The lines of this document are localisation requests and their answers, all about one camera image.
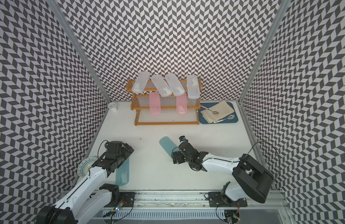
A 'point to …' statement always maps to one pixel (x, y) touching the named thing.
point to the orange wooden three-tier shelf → (168, 116)
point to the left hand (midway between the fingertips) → (127, 152)
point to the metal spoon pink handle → (214, 112)
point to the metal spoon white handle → (230, 117)
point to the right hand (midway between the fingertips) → (179, 155)
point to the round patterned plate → (84, 165)
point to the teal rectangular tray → (208, 105)
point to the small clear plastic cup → (113, 106)
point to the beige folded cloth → (224, 109)
